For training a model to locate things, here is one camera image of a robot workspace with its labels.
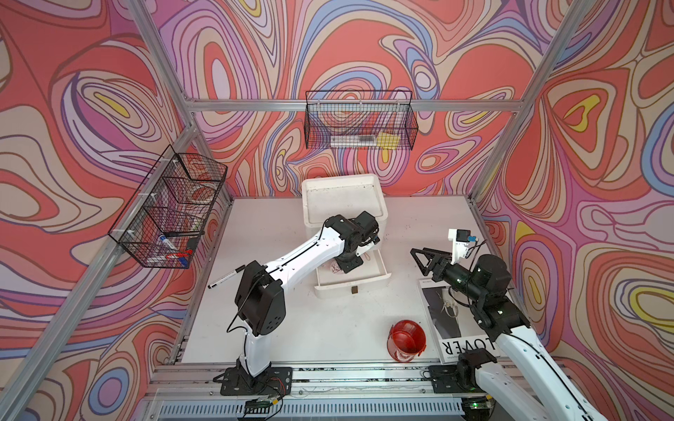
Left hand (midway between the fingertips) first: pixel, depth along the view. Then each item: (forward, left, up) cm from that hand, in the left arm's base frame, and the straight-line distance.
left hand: (347, 261), depth 84 cm
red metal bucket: (-21, -18, -12) cm, 30 cm away
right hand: (-6, -19, +11) cm, 23 cm away
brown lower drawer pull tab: (-6, -3, -9) cm, 11 cm away
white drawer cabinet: (+19, +8, +10) cm, 23 cm away
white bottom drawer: (-4, +5, -8) cm, 10 cm away
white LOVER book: (-17, -33, -10) cm, 38 cm away
